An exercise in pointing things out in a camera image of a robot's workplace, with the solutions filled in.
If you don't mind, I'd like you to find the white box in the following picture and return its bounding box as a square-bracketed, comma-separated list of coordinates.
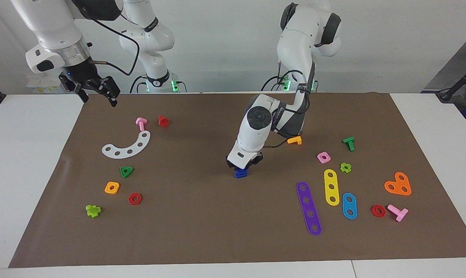
[26, 75, 70, 94]

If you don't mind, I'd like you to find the white curved five-hole strip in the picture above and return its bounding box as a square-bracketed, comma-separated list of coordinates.
[102, 131, 151, 159]

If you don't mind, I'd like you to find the brown table mat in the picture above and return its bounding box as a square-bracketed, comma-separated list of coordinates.
[8, 92, 466, 268]

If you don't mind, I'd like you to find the purple four-hole strip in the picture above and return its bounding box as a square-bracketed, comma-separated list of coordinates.
[296, 181, 322, 236]

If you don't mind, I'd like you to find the yellow three-hole strip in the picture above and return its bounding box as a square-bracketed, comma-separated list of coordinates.
[324, 169, 340, 206]

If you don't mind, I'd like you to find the blue two-hole strip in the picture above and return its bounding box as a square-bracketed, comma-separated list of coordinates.
[342, 193, 358, 220]

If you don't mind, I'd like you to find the orange angled three-hole plate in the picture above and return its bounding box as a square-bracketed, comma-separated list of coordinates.
[384, 172, 412, 196]

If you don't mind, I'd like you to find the black stand pole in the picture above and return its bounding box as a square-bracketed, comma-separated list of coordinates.
[436, 62, 466, 103]

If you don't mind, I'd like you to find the black base cable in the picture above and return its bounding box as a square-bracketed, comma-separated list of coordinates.
[261, 75, 291, 92]
[130, 75, 148, 94]

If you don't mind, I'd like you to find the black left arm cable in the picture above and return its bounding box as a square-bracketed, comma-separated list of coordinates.
[262, 58, 315, 149]

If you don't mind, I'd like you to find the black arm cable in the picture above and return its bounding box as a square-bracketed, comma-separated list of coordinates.
[262, 58, 315, 149]
[87, 15, 141, 76]

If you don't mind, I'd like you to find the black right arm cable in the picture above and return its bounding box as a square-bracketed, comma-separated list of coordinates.
[87, 15, 141, 76]

